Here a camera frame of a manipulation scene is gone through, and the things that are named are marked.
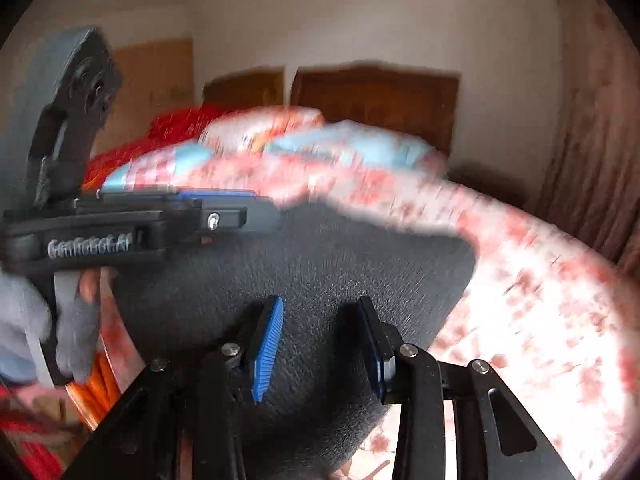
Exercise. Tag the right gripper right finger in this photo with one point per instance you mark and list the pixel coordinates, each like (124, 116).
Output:
(496, 438)

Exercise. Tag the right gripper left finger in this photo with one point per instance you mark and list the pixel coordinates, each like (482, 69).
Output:
(200, 394)

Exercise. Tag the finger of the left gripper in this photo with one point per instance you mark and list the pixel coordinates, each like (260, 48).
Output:
(188, 213)

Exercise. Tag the dark striped knit sweater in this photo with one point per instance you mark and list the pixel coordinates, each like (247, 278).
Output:
(320, 406)

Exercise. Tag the left gloved hand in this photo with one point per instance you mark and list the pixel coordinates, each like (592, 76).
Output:
(26, 315)

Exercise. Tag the red patterned blanket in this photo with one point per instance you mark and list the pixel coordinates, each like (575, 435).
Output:
(164, 130)

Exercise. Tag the pink floral pillow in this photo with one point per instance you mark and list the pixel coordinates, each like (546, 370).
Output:
(250, 130)

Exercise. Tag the orange blanket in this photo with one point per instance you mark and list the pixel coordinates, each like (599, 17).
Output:
(94, 398)

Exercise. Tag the pink floral bed quilt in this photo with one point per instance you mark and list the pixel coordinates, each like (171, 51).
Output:
(555, 319)

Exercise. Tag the small wooden headboard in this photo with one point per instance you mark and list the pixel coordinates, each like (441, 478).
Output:
(260, 86)

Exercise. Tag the light blue floral pillow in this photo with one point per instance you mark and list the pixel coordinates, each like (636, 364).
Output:
(353, 144)

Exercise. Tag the large wooden headboard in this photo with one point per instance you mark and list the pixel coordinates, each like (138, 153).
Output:
(413, 100)

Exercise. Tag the pink floral curtain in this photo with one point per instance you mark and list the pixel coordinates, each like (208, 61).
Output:
(592, 187)

